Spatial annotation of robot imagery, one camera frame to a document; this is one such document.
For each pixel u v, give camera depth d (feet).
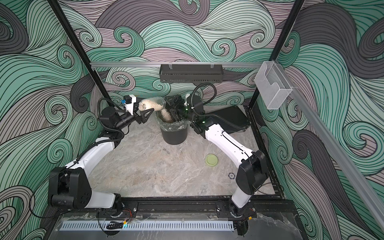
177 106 2.13
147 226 2.29
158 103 2.50
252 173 1.40
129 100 2.11
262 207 2.44
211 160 3.03
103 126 1.99
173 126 2.60
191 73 3.14
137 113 2.29
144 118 2.31
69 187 1.35
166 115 2.95
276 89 2.39
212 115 1.97
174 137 3.30
